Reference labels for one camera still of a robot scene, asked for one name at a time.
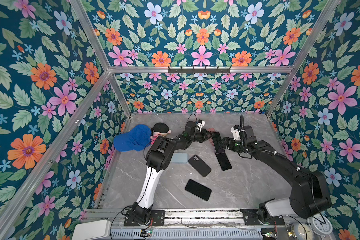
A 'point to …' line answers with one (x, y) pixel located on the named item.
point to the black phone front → (198, 190)
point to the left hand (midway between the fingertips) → (216, 131)
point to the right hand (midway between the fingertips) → (224, 143)
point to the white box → (92, 230)
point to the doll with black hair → (159, 129)
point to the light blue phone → (180, 157)
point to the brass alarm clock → (297, 230)
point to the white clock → (320, 224)
